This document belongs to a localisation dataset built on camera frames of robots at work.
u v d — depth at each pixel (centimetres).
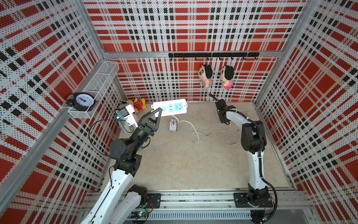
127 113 49
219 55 88
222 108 83
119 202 56
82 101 63
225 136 99
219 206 73
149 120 50
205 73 91
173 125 96
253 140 59
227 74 97
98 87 81
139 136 51
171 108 52
